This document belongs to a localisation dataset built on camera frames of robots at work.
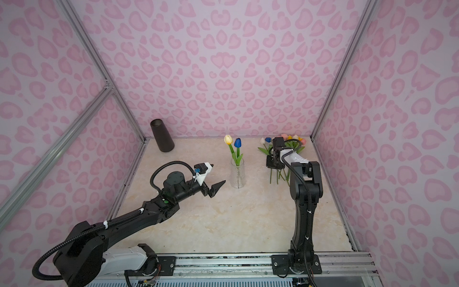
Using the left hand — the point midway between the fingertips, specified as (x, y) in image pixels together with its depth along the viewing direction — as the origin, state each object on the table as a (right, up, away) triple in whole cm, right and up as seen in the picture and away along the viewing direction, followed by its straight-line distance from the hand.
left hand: (218, 170), depth 75 cm
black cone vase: (-38, +16, +36) cm, 55 cm away
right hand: (+29, +1, +30) cm, 41 cm away
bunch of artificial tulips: (+41, +14, +35) cm, 55 cm away
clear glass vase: (+8, -4, +17) cm, 19 cm away
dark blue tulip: (+8, +11, +6) cm, 15 cm away
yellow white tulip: (+4, +13, +3) cm, 14 cm away
